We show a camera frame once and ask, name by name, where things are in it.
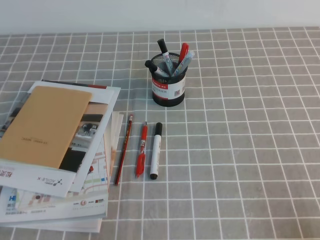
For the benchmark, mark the black capped white marker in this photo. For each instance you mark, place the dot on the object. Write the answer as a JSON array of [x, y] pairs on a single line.
[[156, 151]]

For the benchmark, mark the white map magazine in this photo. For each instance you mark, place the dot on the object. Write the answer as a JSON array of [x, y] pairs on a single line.
[[19, 206]]

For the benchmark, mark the black leaning marker in holder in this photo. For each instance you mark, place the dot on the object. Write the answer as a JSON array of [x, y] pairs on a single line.
[[155, 69]]

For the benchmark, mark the black mesh pen holder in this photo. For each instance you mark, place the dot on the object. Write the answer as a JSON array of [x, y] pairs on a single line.
[[167, 91]]

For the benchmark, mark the red gel pen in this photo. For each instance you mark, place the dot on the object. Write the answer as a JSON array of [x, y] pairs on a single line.
[[142, 155]]

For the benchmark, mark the tan kraft notebook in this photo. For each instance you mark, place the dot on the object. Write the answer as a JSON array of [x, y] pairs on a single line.
[[42, 131]]

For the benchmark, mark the white Agilex brochure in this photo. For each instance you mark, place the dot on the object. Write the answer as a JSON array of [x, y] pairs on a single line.
[[73, 170]]

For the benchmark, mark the grey paint marker in holder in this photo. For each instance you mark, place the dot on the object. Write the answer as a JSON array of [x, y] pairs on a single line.
[[184, 63]]

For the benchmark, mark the red capped pen in holder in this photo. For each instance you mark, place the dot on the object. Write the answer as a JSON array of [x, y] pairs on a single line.
[[183, 52]]

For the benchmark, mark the red black striped pencil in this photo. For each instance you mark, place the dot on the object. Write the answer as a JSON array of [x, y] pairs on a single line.
[[124, 148]]

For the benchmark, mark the bottom white booklet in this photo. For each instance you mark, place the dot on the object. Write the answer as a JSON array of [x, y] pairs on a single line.
[[91, 225]]

